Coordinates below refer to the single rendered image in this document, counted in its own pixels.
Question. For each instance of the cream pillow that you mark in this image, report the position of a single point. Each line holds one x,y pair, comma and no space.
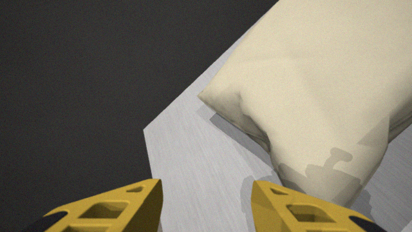
323,86

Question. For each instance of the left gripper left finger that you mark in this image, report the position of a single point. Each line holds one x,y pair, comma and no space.
133,208

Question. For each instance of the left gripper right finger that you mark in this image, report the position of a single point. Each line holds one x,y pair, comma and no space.
279,209

